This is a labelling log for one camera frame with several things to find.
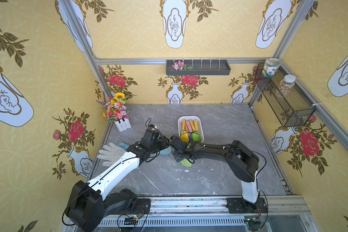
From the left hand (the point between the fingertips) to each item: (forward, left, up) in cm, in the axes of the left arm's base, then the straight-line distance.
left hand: (162, 140), depth 84 cm
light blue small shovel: (0, -2, -14) cm, 14 cm away
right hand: (0, -11, -13) cm, 17 cm away
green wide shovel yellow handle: (+8, -22, -10) cm, 25 cm away
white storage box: (+24, -19, -9) cm, 32 cm away
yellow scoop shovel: (+9, -14, -9) cm, 19 cm away
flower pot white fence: (+21, +31, +1) cm, 37 cm away
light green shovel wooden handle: (-12, -14, -4) cm, 19 cm away
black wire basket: (+11, -74, +16) cm, 77 cm away
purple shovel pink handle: (+14, -18, -10) cm, 25 cm away
